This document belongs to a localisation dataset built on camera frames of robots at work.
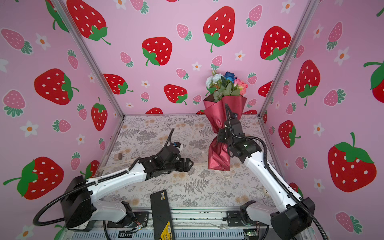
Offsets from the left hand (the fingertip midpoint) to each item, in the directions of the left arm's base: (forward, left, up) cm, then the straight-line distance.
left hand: (187, 163), depth 79 cm
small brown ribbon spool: (+12, +46, -14) cm, 50 cm away
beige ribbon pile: (+4, +47, -14) cm, 49 cm away
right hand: (+12, -17, +13) cm, 24 cm away
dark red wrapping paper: (+19, -14, +21) cm, 32 cm away
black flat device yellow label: (-26, +12, -12) cm, 30 cm away
